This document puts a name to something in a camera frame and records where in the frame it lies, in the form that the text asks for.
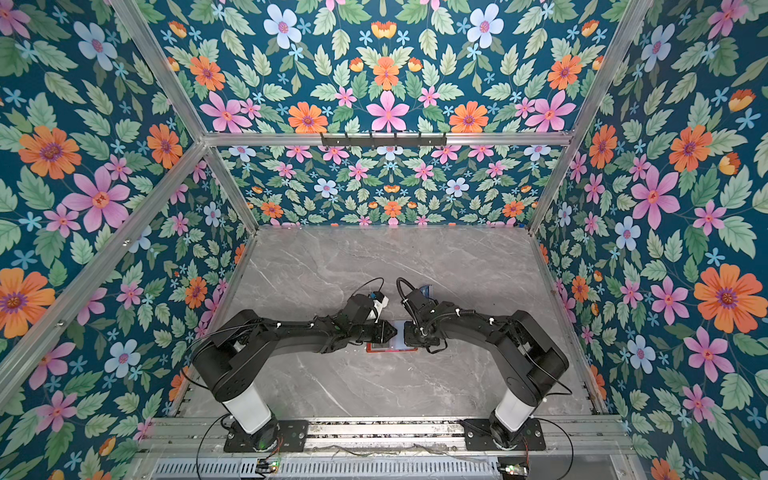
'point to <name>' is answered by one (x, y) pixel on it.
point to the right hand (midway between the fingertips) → (408, 340)
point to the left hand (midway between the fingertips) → (401, 328)
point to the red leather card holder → (394, 345)
